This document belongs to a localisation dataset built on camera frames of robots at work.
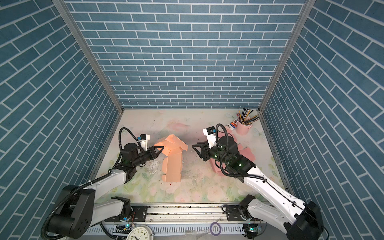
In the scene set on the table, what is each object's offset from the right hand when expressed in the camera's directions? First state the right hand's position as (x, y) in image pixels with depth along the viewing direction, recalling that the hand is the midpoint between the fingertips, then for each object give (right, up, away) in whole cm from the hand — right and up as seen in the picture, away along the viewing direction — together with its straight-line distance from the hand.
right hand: (193, 143), depth 71 cm
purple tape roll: (+13, -41, 0) cm, 43 cm away
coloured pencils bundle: (+35, +13, +31) cm, 48 cm away
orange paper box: (-12, -14, +11) cm, 22 cm away
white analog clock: (-23, -39, -5) cm, 45 cm away
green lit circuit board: (+28, -41, 0) cm, 50 cm away
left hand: (-17, -5, +13) cm, 22 cm away
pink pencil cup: (+31, +5, +25) cm, 40 cm away
